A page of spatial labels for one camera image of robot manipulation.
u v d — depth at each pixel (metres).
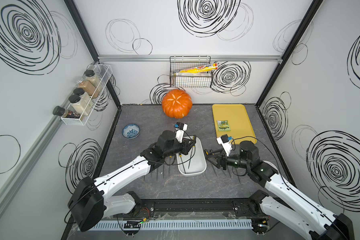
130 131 1.02
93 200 0.39
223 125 1.07
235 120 1.08
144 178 0.84
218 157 0.64
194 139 0.74
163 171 0.87
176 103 1.04
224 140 0.65
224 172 0.86
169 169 0.87
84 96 0.68
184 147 0.66
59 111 0.59
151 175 0.85
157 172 0.86
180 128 0.67
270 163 0.84
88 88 0.72
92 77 0.75
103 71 0.98
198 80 0.87
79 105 0.65
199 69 0.88
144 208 0.73
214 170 0.86
